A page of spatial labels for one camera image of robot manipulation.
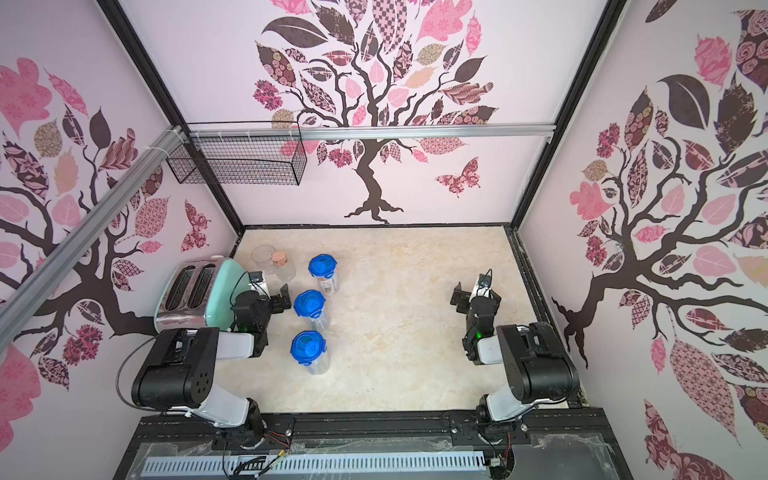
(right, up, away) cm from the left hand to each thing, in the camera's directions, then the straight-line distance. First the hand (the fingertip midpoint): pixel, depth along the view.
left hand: (272, 291), depth 94 cm
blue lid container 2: (+15, -2, -12) cm, 19 cm away
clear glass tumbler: (-7, +12, +9) cm, 16 cm away
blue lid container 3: (+18, -12, -20) cm, 30 cm away
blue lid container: (+18, +8, -4) cm, 20 cm away
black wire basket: (-24, +51, +27) cm, 62 cm away
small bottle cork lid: (+1, +11, +3) cm, 11 cm away
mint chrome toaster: (-16, +1, -13) cm, 20 cm away
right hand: (+65, +3, -3) cm, 65 cm away
